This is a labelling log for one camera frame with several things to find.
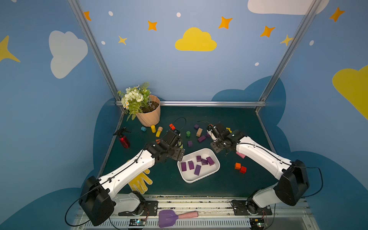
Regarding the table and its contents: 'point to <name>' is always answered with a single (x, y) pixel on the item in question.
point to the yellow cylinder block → (153, 129)
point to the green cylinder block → (188, 133)
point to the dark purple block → (204, 162)
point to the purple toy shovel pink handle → (167, 218)
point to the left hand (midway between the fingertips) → (178, 149)
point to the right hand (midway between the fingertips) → (219, 141)
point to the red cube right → (243, 169)
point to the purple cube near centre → (190, 143)
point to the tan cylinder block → (160, 128)
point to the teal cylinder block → (143, 128)
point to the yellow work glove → (139, 184)
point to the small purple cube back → (196, 126)
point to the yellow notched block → (229, 129)
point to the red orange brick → (173, 127)
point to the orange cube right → (237, 166)
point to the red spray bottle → (122, 138)
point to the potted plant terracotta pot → (139, 101)
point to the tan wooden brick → (199, 132)
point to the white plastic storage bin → (198, 165)
